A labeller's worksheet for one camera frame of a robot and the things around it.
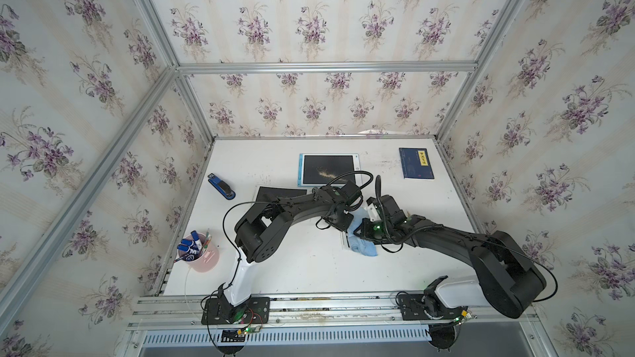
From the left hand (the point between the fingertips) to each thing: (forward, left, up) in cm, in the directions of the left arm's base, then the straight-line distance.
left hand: (342, 226), depth 92 cm
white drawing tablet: (+16, +29, -3) cm, 33 cm away
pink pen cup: (-13, +47, +8) cm, 49 cm away
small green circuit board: (-32, +29, +2) cm, 43 cm away
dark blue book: (+30, -36, +1) cm, 47 cm away
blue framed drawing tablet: (+26, +9, +1) cm, 27 cm away
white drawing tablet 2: (-6, 0, +1) cm, 6 cm away
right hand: (-4, -5, +3) cm, 8 cm away
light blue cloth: (-9, -4, +6) cm, 12 cm away
